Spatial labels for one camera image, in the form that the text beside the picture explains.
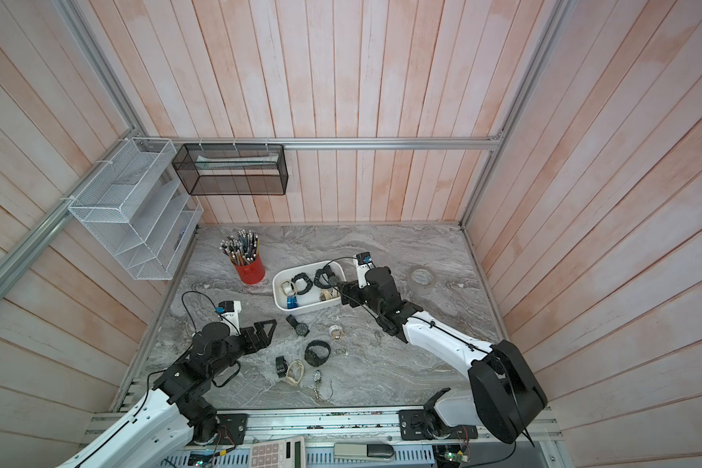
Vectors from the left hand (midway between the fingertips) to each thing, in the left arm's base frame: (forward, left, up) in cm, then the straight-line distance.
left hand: (266, 330), depth 80 cm
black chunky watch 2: (+21, -12, -7) cm, 25 cm away
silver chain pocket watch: (-10, -14, -10) cm, 20 cm away
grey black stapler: (-28, -27, -5) cm, 39 cm away
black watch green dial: (+22, -18, -6) cm, 29 cm away
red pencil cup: (+23, +10, -5) cm, 26 cm away
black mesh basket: (+54, +19, +16) cm, 59 cm away
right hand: (+14, -24, +5) cm, 28 cm away
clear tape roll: (+25, -50, -10) cm, 57 cm away
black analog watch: (+5, -8, -9) cm, 13 cm away
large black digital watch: (-5, -13, -6) cm, 15 cm away
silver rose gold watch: (+4, -20, -10) cm, 22 cm away
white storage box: (+15, -11, -10) cm, 21 cm away
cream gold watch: (+14, -16, -4) cm, 22 cm away
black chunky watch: (+21, -9, -6) cm, 24 cm away
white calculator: (-28, -8, -8) cm, 30 cm away
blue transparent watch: (+11, -5, -4) cm, 13 cm away
